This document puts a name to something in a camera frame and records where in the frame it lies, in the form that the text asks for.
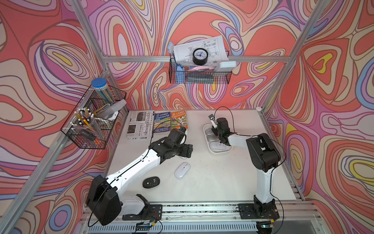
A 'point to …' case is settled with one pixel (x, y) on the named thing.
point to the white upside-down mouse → (216, 146)
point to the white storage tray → (209, 126)
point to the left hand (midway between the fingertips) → (188, 148)
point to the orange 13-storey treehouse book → (178, 120)
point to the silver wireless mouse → (211, 136)
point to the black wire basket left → (106, 115)
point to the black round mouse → (151, 182)
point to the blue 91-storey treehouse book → (162, 122)
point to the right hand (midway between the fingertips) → (218, 124)
